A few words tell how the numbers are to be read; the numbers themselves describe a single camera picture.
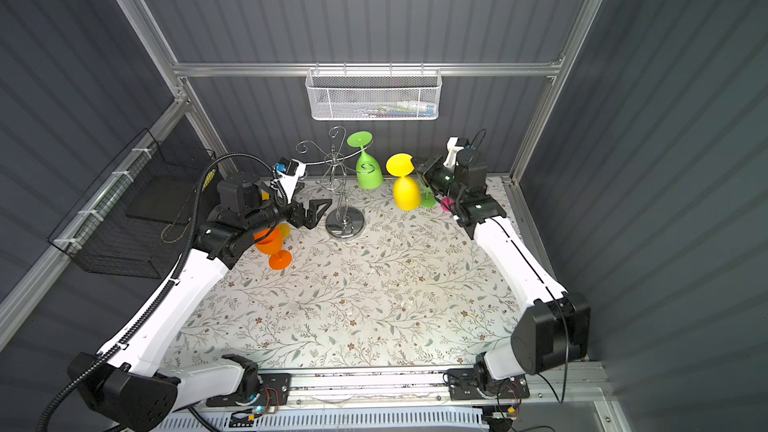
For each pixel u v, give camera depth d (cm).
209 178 85
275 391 72
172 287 44
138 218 72
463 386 73
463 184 58
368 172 96
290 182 60
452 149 69
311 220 64
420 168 67
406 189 81
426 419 71
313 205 63
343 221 104
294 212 63
